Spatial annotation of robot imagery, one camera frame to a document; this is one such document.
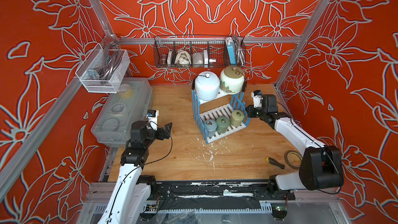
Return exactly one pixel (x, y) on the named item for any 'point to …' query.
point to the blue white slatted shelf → (223, 114)
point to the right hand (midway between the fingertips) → (244, 106)
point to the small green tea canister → (222, 124)
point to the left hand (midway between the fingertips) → (162, 121)
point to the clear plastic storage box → (130, 106)
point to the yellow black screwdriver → (268, 159)
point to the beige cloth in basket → (183, 58)
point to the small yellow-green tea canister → (237, 117)
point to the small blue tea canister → (210, 126)
